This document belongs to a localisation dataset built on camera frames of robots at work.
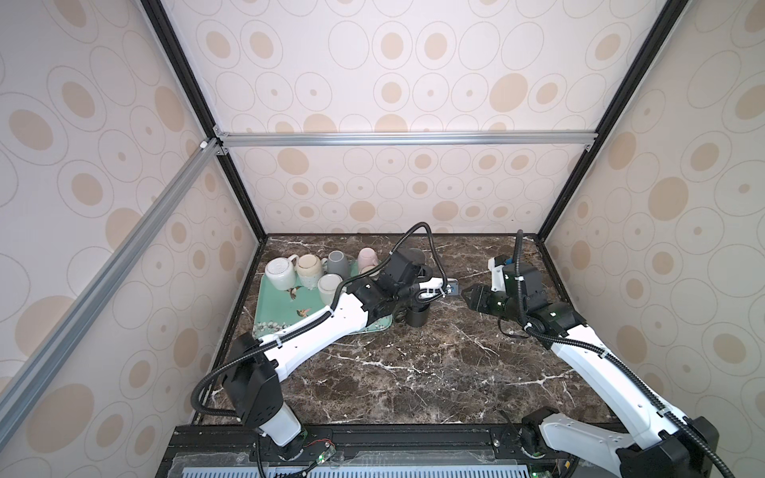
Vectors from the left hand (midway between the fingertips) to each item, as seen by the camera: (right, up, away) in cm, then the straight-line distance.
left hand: (433, 270), depth 76 cm
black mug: (-2, -16, +18) cm, 24 cm away
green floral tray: (-48, -13, +23) cm, 54 cm away
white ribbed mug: (-47, -1, +22) cm, 52 cm away
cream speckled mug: (-38, -1, +23) cm, 44 cm away
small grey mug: (-28, +2, +24) cm, 37 cm away
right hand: (+10, -6, +2) cm, 12 cm away
